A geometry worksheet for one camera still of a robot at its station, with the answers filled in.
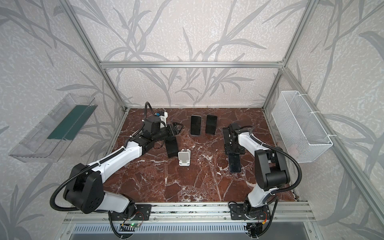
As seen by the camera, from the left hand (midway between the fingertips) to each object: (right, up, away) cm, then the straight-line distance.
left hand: (181, 123), depth 83 cm
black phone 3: (+18, -1, +19) cm, 26 cm away
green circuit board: (-21, -49, -12) cm, 54 cm away
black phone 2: (+7, -2, +16) cm, 18 cm away
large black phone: (+28, -9, +20) cm, 36 cm away
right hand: (+31, -16, +11) cm, 36 cm away
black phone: (-7, -15, +5) cm, 17 cm away
